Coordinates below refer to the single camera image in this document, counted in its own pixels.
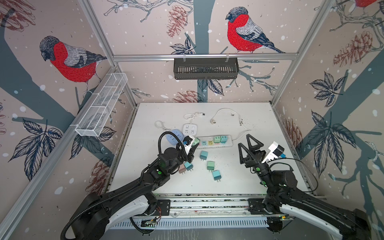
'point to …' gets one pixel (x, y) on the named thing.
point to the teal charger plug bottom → (216, 175)
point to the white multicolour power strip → (207, 142)
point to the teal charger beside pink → (188, 166)
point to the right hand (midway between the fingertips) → (241, 142)
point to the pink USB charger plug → (182, 169)
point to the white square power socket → (189, 129)
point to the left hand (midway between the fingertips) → (195, 142)
